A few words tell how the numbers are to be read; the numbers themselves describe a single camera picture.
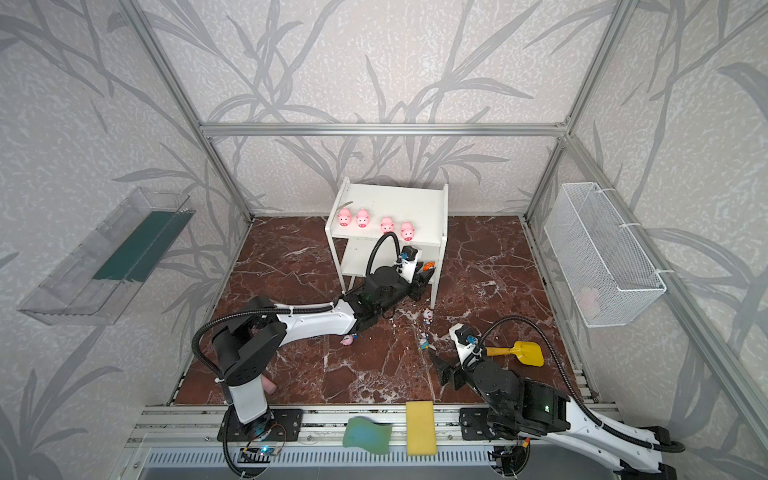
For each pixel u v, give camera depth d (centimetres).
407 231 69
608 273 61
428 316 91
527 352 85
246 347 47
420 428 73
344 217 72
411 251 71
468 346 61
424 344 85
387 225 71
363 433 71
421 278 75
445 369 63
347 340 86
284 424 73
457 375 63
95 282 64
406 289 73
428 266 81
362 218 72
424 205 79
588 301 73
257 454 72
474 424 73
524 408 55
